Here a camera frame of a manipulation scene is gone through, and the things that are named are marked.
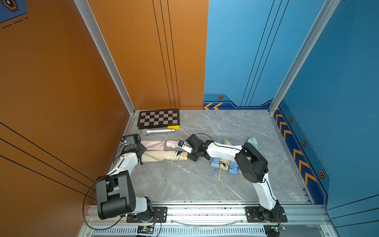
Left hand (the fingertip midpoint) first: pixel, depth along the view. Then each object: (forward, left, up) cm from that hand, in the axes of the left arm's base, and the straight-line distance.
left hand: (139, 146), depth 92 cm
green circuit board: (-42, -12, -9) cm, 44 cm away
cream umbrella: (-4, -21, -3) cm, 21 cm away
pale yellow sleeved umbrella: (-11, -53, -2) cm, 54 cm away
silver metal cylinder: (+15, -5, -4) cm, 17 cm away
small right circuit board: (-41, -75, -6) cm, 85 cm away
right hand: (0, -33, -6) cm, 33 cm away
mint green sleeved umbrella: (+6, -74, -2) cm, 74 cm away
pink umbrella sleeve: (+4, -8, -5) cm, 10 cm away
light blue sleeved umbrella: (-9, -47, -2) cm, 48 cm away
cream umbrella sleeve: (-5, -10, -3) cm, 11 cm away
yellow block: (+20, -21, -6) cm, 29 cm away
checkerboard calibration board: (+27, -7, -4) cm, 28 cm away
